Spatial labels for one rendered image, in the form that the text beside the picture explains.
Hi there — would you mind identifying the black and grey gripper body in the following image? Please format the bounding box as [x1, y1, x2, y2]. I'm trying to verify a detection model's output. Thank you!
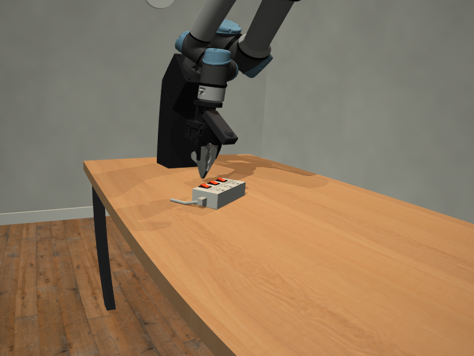
[184, 100, 223, 145]

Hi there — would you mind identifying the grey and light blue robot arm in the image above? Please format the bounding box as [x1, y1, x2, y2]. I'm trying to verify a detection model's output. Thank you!
[175, 0, 301, 145]

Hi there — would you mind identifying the white power strip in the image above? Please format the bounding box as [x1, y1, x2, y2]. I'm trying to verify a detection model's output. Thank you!
[170, 178, 246, 210]

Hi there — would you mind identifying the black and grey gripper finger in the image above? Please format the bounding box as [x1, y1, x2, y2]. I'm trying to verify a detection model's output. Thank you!
[204, 141, 222, 178]
[191, 134, 208, 179]

